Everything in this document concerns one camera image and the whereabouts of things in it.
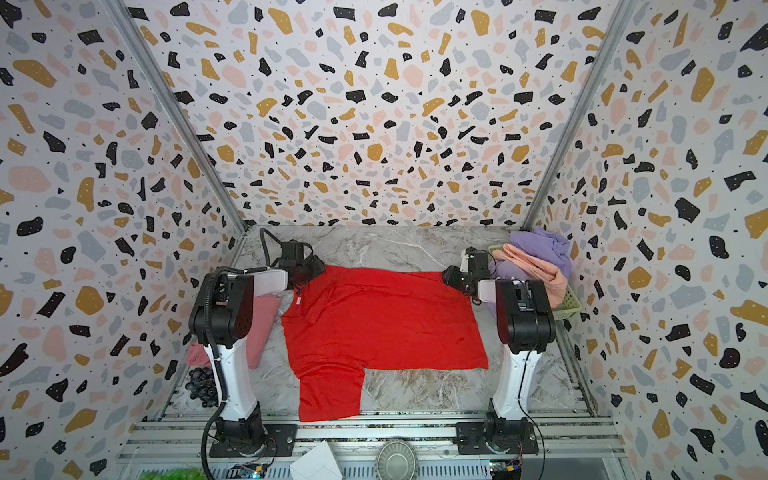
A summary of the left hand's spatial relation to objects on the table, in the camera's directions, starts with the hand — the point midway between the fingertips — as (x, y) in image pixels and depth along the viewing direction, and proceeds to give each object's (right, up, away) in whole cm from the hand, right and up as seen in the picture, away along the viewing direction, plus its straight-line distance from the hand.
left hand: (320, 259), depth 105 cm
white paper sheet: (+10, -46, -38) cm, 60 cm away
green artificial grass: (-22, -47, -39) cm, 65 cm away
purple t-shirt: (+75, +5, -6) cm, 75 cm away
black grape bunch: (-23, -32, -28) cm, 49 cm away
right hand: (+44, -3, -1) cm, 44 cm away
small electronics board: (-7, -49, -35) cm, 61 cm away
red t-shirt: (+11, -20, -10) cm, 25 cm away
